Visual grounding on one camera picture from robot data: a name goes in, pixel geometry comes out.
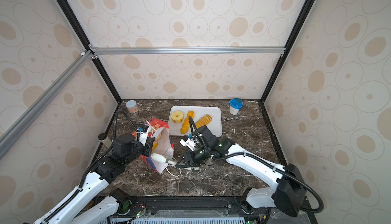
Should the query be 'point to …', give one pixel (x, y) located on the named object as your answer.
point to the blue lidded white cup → (235, 105)
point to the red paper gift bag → (163, 144)
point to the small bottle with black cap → (105, 139)
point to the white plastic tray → (216, 125)
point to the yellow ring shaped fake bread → (177, 116)
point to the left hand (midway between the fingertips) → (158, 137)
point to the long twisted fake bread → (186, 124)
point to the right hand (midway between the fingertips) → (180, 167)
